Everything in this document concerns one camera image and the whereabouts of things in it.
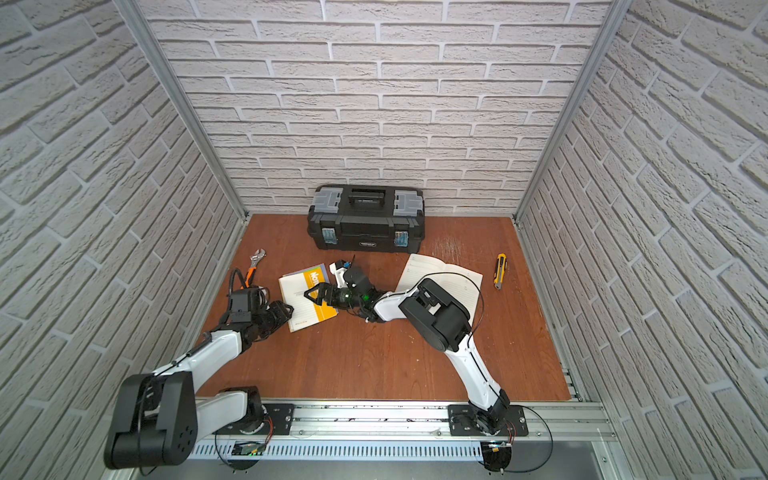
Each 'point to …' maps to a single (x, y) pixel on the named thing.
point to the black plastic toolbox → (367, 217)
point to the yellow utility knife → (500, 271)
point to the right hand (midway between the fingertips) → (318, 295)
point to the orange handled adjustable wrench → (256, 258)
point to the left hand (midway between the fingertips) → (292, 305)
